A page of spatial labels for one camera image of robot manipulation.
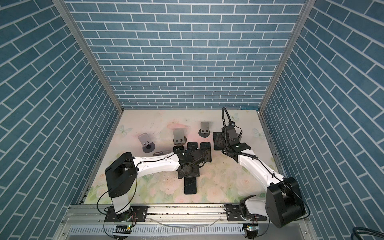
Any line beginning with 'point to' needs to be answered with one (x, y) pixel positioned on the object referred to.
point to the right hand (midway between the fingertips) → (222, 135)
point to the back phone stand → (179, 139)
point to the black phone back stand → (179, 148)
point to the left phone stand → (156, 153)
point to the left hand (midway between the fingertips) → (194, 176)
